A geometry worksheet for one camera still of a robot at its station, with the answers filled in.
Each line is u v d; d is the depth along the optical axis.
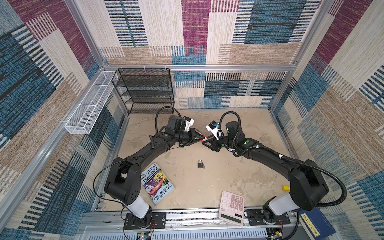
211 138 0.80
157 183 0.83
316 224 0.71
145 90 1.10
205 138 0.81
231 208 0.76
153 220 0.73
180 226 0.73
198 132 0.80
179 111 1.23
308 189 0.43
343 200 0.41
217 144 0.73
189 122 0.80
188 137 0.74
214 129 0.73
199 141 0.80
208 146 0.78
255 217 0.73
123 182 0.46
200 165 0.92
